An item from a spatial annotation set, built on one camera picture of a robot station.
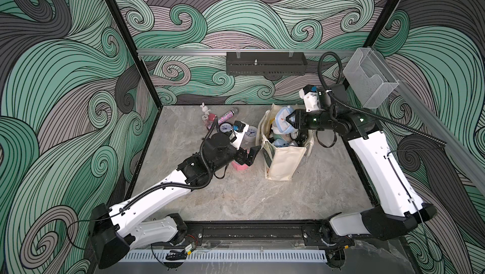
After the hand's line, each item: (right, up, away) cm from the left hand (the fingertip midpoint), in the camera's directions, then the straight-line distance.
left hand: (250, 137), depth 69 cm
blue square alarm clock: (+14, -3, +12) cm, 18 cm away
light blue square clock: (+12, +5, +2) cm, 13 cm away
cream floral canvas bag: (+14, -12, +11) cm, 21 cm away
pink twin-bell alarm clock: (-5, -9, -6) cm, 12 cm away
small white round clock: (+2, -4, +33) cm, 34 cm away
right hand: (+14, +7, -1) cm, 16 cm away
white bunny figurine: (-25, +13, +41) cm, 50 cm away
